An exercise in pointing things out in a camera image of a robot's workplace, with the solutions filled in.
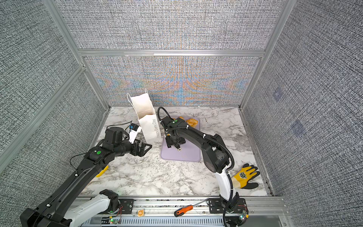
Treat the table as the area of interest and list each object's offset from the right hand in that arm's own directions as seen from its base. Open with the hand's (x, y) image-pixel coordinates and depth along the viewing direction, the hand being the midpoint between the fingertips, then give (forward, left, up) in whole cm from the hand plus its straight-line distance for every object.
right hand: (174, 143), depth 91 cm
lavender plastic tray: (-3, -10, -5) cm, 11 cm away
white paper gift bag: (+23, +22, +9) cm, 33 cm away
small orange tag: (-37, +16, -5) cm, 41 cm away
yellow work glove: (-21, -38, -4) cm, 44 cm away
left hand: (-9, +15, +14) cm, 22 cm away
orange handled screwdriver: (-36, -6, -5) cm, 37 cm away
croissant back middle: (+25, -5, -4) cm, 26 cm away
